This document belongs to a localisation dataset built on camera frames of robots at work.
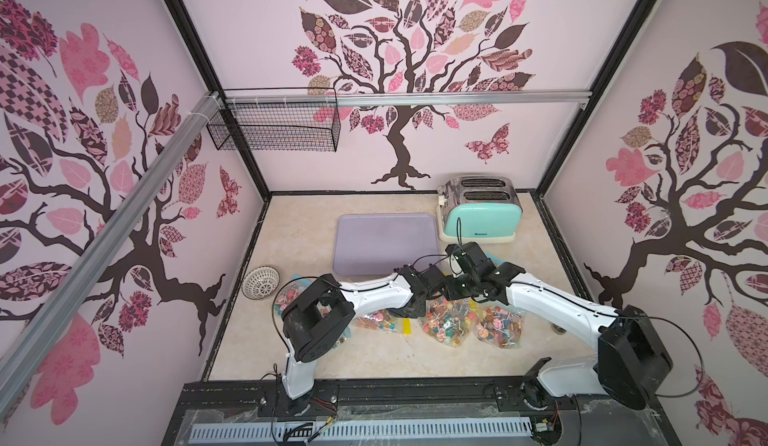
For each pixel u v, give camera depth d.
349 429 0.70
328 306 0.52
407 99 0.92
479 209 0.95
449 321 0.83
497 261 1.00
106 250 0.52
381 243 1.07
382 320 0.85
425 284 0.69
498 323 0.84
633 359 0.42
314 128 0.83
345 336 0.83
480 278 0.64
